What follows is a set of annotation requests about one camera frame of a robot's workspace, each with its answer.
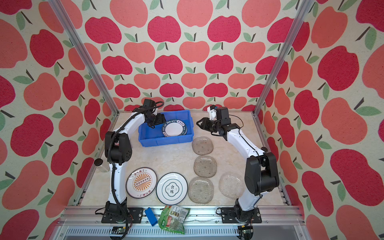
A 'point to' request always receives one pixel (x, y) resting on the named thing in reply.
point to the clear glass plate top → (202, 145)
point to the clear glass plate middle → (205, 166)
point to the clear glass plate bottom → (201, 190)
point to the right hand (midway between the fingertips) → (201, 122)
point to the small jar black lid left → (102, 167)
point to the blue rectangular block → (151, 216)
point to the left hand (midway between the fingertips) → (164, 121)
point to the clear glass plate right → (232, 185)
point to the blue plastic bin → (152, 137)
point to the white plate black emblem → (172, 188)
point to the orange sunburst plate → (141, 182)
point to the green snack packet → (172, 218)
